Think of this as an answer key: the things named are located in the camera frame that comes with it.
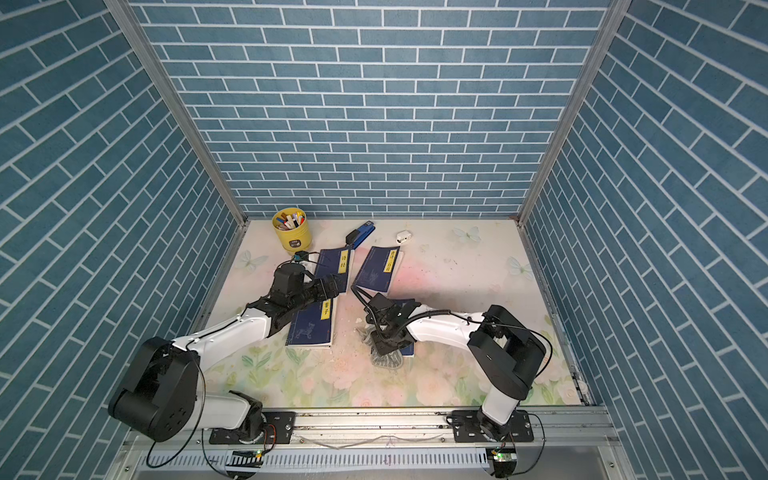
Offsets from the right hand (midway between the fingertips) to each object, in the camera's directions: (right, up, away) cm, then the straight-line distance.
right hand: (384, 347), depth 87 cm
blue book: (-17, +24, +18) cm, 35 cm away
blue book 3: (+7, 0, -2) cm, 7 cm away
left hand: (-14, +19, +2) cm, 24 cm away
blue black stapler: (-11, +33, +24) cm, 43 cm away
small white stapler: (+6, +34, +26) cm, 43 cm away
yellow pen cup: (-32, +36, +13) cm, 49 cm away
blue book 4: (-22, +6, +2) cm, 22 cm away
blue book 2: (-2, +22, +18) cm, 28 cm away
